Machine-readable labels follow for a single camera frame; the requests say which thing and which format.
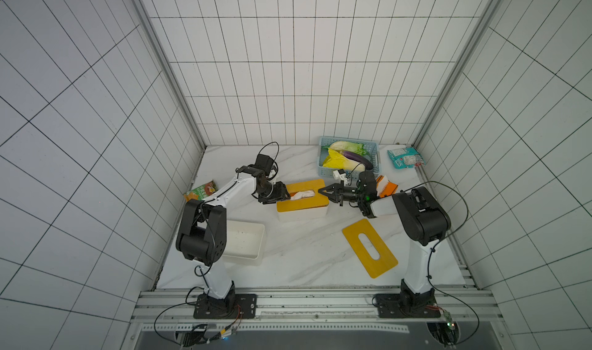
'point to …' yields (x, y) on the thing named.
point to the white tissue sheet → (302, 194)
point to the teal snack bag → (405, 158)
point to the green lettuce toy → (342, 146)
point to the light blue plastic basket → (371, 146)
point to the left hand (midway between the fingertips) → (280, 202)
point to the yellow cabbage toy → (336, 159)
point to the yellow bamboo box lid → (320, 200)
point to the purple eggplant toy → (367, 163)
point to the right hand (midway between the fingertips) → (312, 195)
